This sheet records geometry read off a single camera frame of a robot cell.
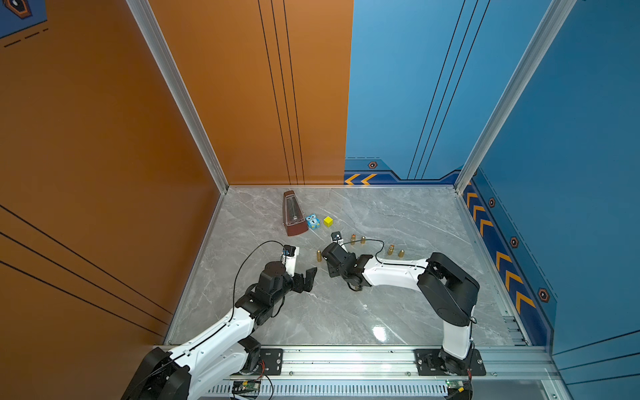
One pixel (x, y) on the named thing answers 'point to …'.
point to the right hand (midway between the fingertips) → (334, 260)
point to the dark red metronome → (294, 219)
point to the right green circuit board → (458, 385)
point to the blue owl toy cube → (312, 221)
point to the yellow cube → (328, 222)
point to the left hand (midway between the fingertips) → (305, 263)
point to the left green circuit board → (243, 386)
